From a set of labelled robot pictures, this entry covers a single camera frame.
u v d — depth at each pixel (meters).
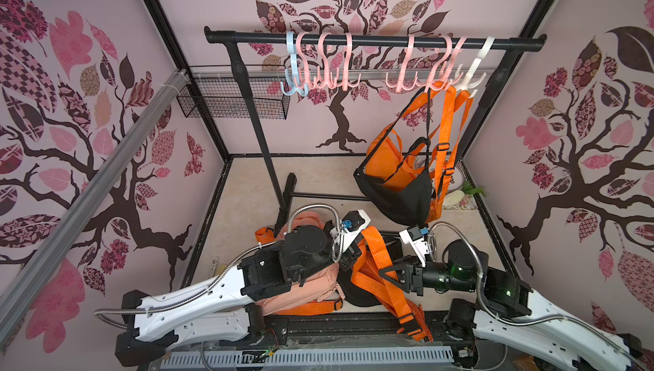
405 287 0.54
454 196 1.01
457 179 1.10
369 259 0.58
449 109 0.56
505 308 0.47
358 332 0.74
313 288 0.69
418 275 0.53
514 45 0.46
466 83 0.55
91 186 0.55
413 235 0.57
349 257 0.50
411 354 0.78
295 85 0.54
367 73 0.94
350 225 0.46
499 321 0.46
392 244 0.54
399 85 0.55
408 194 0.67
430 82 0.54
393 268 0.58
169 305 0.40
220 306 0.42
